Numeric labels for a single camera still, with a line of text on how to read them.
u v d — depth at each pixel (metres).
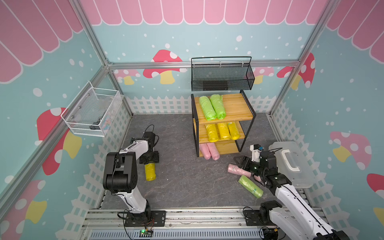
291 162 0.81
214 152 0.93
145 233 0.73
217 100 0.73
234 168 0.87
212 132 0.83
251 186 0.81
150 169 0.87
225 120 0.71
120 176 0.49
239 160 0.76
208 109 0.70
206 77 0.99
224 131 0.85
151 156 0.81
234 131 0.84
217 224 0.74
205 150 0.94
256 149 0.74
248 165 0.71
